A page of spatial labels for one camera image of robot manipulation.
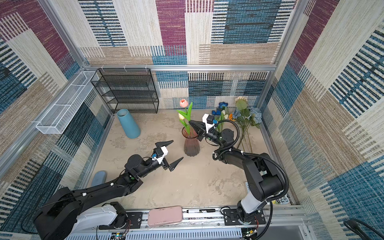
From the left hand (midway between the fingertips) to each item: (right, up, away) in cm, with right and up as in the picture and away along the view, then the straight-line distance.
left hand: (177, 147), depth 71 cm
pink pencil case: (-6, -34, +3) cm, 35 cm away
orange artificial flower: (+35, +16, +40) cm, 55 cm away
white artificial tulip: (+30, +19, +43) cm, 56 cm away
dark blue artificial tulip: (+26, +19, +42) cm, 53 cm away
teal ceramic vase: (-33, +9, +26) cm, 44 cm away
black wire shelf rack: (-36, +36, +38) cm, 63 cm away
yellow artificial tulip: (+2, +13, +7) cm, 15 cm away
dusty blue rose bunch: (+47, +16, +32) cm, 59 cm away
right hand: (+6, +12, +5) cm, 14 cm away
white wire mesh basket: (-56, +14, 0) cm, 58 cm away
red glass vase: (+7, 0, +17) cm, 18 cm away
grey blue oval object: (-46, -20, +14) cm, 52 cm away
